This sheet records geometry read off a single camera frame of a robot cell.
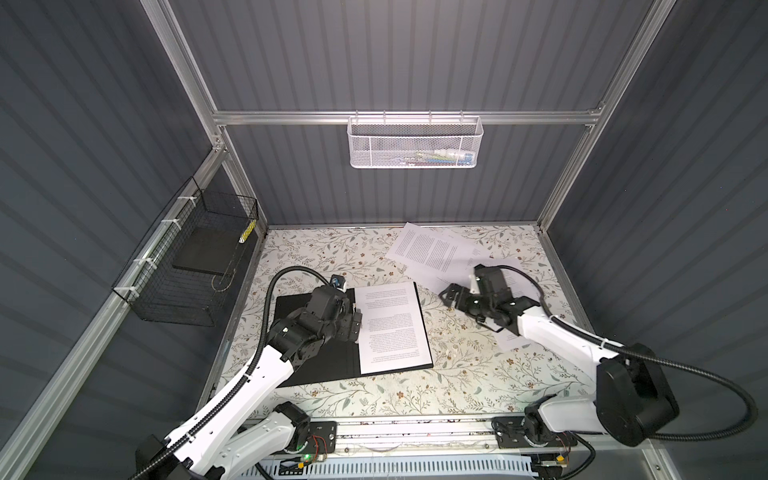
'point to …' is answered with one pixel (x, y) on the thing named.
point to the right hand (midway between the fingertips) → (453, 301)
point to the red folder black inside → (340, 360)
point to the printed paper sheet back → (435, 258)
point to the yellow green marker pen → (248, 231)
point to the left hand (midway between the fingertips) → (342, 314)
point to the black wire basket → (181, 271)
